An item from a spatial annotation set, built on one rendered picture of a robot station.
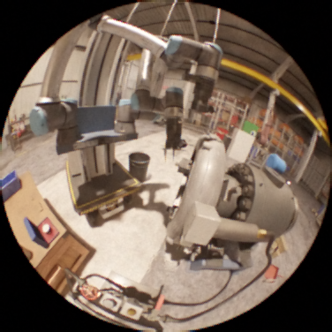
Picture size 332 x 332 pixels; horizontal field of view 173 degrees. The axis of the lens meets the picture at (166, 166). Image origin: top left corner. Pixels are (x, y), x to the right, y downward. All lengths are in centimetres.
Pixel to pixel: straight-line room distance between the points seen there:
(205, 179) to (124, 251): 92
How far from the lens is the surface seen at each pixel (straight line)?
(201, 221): 32
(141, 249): 109
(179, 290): 111
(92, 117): 92
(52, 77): 63
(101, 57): 107
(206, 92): 44
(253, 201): 64
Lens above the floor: 105
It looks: 29 degrees down
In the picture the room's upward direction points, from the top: 14 degrees clockwise
